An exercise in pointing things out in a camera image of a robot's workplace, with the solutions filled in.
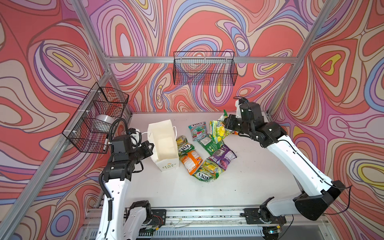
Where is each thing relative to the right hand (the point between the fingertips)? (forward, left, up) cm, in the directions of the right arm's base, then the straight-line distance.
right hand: (225, 122), depth 72 cm
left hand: (-7, +35, -6) cm, 36 cm away
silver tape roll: (+4, +59, +2) cm, 59 cm away
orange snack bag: (-7, +17, -27) cm, 32 cm away
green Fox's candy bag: (+7, +5, -29) cm, 30 cm away
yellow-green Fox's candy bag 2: (-13, +8, -27) cm, 31 cm away
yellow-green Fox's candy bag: (+2, +22, -26) cm, 34 cm away
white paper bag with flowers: (+1, +35, -27) cm, 44 cm away
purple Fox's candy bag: (-4, -2, -28) cm, 28 cm away
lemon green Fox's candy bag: (-3, +4, 0) cm, 5 cm away
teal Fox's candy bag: (+18, +12, -28) cm, 35 cm away
